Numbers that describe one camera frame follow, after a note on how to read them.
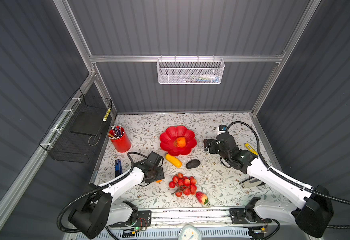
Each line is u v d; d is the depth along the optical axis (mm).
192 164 889
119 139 870
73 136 736
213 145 709
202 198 765
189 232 680
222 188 831
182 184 787
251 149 973
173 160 912
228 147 578
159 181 851
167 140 1043
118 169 885
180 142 963
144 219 722
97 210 409
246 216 679
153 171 723
